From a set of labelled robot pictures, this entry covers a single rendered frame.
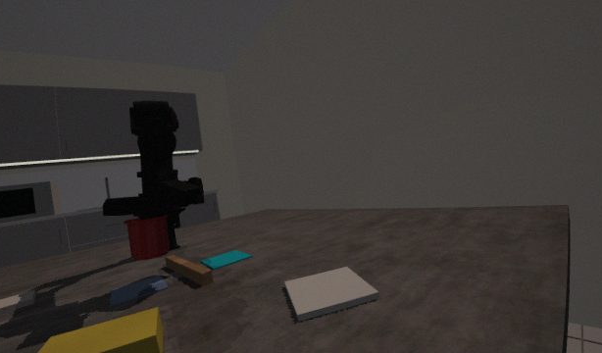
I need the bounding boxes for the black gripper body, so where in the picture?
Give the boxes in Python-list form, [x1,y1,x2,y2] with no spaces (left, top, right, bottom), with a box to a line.
[103,164,181,216]

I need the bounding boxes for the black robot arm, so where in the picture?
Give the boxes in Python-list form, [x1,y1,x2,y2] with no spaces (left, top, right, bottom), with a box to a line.
[129,100,204,251]

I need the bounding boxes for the yellow block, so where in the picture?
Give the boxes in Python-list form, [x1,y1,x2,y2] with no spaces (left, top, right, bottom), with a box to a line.
[37,307,164,353]

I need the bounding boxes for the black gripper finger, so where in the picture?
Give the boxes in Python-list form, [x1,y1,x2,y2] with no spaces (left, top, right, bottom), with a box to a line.
[133,211,166,220]
[161,208,185,243]

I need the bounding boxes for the tan wooden bar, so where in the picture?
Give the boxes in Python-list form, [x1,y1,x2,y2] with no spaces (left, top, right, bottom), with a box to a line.
[165,255,213,286]

